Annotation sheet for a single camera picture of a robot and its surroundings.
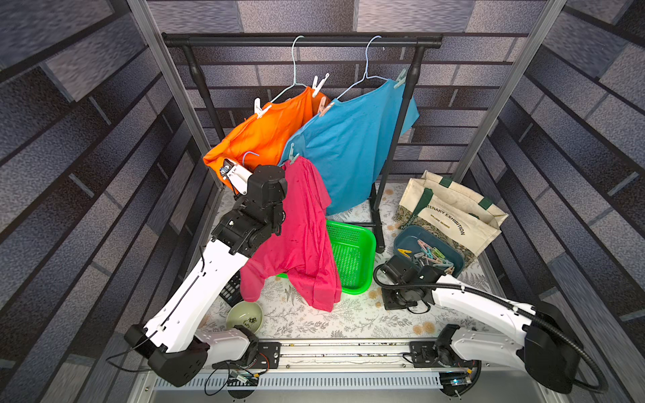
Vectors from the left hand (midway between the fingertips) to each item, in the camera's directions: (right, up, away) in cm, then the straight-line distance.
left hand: (255, 166), depth 62 cm
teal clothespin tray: (+55, -25, +35) cm, 70 cm away
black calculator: (-14, -40, +22) cm, 48 cm away
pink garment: (+10, -25, +24) cm, 37 cm away
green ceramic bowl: (-7, -45, +16) cm, 48 cm away
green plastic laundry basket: (+29, -28, +35) cm, 53 cm away
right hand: (+38, -42, +19) cm, 60 cm away
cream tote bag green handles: (+57, -9, +25) cm, 63 cm away
